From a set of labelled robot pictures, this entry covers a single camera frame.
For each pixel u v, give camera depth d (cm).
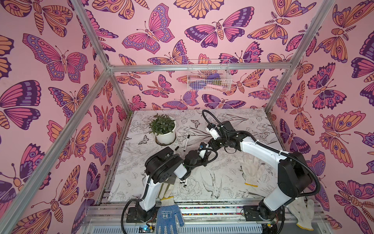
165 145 100
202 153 83
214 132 79
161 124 88
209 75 95
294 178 45
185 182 83
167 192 81
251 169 88
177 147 98
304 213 73
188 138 103
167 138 95
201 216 74
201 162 82
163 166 51
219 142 75
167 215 73
